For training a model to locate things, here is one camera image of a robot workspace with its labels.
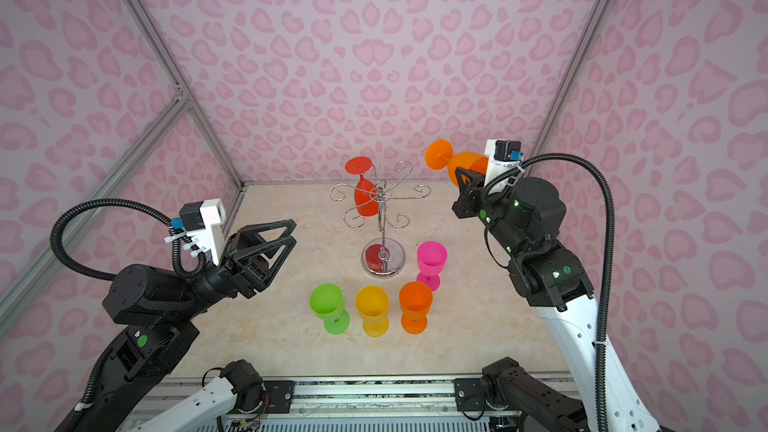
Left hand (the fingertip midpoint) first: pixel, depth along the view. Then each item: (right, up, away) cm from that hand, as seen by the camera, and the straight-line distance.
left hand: (289, 233), depth 44 cm
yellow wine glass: (+10, -22, +35) cm, 43 cm away
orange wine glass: (+21, -20, +33) cm, 44 cm away
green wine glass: (-3, -21, +36) cm, 42 cm away
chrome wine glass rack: (+11, -13, +54) cm, 57 cm away
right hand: (+27, +11, +13) cm, 32 cm away
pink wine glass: (+26, -11, +40) cm, 49 cm away
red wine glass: (+7, +8, +40) cm, 41 cm away
